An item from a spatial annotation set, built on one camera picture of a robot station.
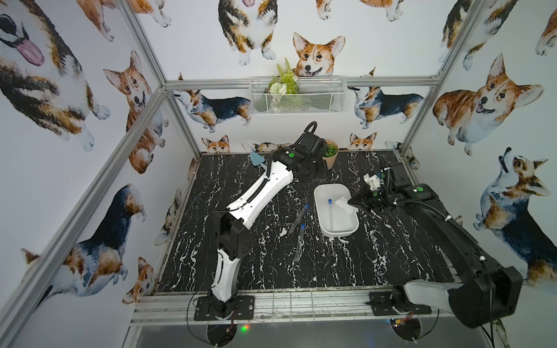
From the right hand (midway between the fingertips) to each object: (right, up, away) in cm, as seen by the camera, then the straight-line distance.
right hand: (345, 199), depth 75 cm
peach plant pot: (0, +19, +31) cm, 36 cm away
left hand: (-5, +9, +4) cm, 11 cm away
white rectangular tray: (0, -12, +20) cm, 23 cm away
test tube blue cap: (-16, -21, +12) cm, 29 cm away
